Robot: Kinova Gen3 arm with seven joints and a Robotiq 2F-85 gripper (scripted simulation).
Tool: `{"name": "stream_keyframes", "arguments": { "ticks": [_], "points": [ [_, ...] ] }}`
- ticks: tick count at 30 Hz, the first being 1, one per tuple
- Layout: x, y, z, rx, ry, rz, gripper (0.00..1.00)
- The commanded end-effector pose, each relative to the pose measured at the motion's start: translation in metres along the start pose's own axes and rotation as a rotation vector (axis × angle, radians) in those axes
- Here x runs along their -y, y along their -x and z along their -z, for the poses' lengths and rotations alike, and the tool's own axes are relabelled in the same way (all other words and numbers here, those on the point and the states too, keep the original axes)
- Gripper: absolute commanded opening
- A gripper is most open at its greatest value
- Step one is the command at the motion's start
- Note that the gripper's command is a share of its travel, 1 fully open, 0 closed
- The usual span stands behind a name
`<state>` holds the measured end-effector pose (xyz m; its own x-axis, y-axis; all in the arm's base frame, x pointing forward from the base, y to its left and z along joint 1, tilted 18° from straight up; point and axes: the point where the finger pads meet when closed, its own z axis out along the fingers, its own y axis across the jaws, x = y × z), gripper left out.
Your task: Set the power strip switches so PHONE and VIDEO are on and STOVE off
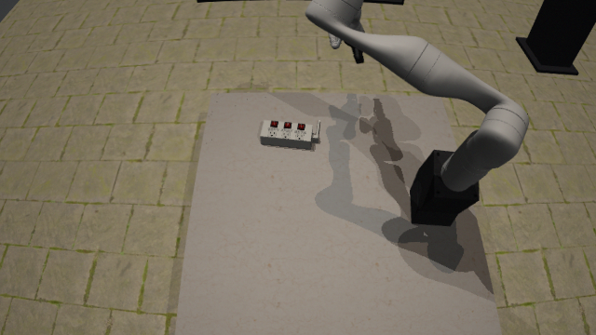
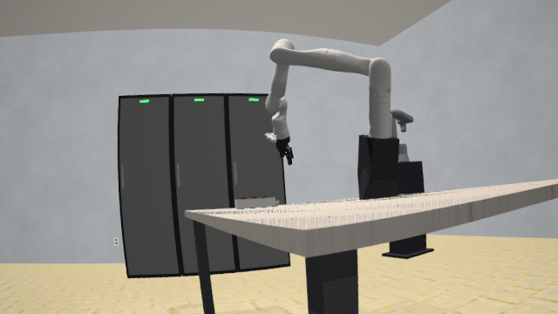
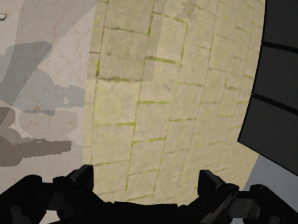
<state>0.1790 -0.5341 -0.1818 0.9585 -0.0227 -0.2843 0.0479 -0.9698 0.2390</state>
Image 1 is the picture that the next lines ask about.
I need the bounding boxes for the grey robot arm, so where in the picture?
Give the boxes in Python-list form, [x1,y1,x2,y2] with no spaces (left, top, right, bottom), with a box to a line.
[305,0,529,192]

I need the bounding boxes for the white power strip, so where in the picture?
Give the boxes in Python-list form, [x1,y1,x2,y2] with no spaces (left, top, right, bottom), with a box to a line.
[260,120,320,149]

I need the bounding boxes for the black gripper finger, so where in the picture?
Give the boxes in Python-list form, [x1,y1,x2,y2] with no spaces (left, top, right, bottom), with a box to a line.
[352,48,364,64]

